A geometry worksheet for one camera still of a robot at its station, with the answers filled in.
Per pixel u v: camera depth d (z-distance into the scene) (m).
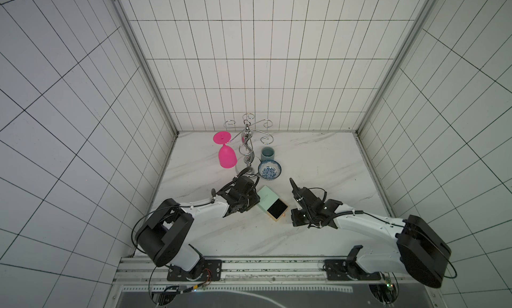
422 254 0.41
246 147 0.90
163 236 0.43
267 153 1.04
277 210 0.87
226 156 0.85
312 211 0.65
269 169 1.00
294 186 0.76
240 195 0.69
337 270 0.73
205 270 0.72
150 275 0.70
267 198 0.88
